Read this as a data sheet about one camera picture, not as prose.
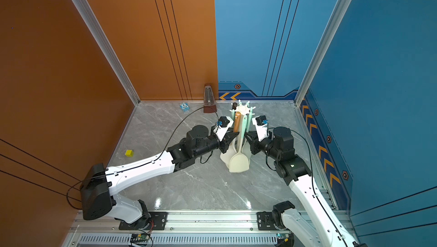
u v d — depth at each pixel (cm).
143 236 72
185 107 116
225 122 57
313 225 40
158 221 73
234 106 64
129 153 93
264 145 61
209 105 111
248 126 66
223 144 62
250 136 65
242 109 63
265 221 72
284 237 72
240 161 76
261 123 60
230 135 63
